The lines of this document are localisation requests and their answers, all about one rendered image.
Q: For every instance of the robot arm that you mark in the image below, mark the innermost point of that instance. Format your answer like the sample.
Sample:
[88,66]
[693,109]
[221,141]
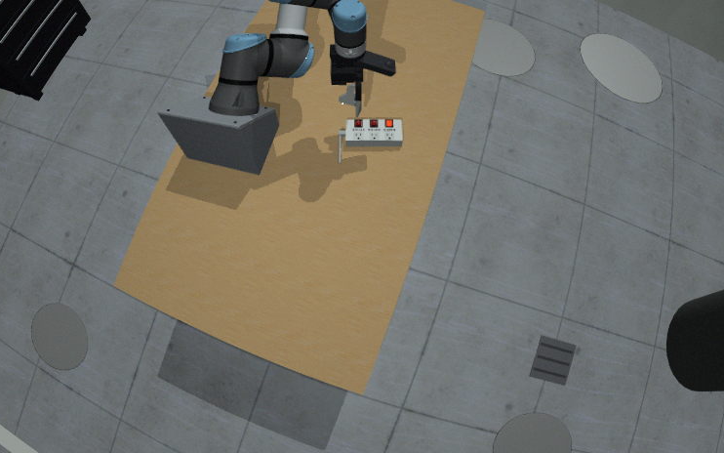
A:
[287,53]

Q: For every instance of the white power strip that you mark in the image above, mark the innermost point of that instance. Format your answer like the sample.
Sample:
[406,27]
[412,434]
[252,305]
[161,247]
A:
[371,132]

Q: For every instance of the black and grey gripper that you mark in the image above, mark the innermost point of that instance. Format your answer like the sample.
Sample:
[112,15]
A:
[344,72]

